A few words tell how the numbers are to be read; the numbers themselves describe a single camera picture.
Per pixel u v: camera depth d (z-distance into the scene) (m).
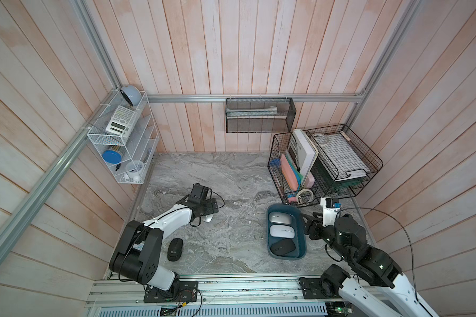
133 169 0.90
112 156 0.76
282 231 0.88
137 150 0.82
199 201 0.72
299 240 0.84
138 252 0.45
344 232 0.49
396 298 0.45
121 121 0.76
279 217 0.92
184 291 0.73
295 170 0.96
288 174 1.02
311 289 0.73
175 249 0.82
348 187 0.93
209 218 0.93
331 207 0.58
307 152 0.85
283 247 0.83
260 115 0.88
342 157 0.90
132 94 0.82
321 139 0.98
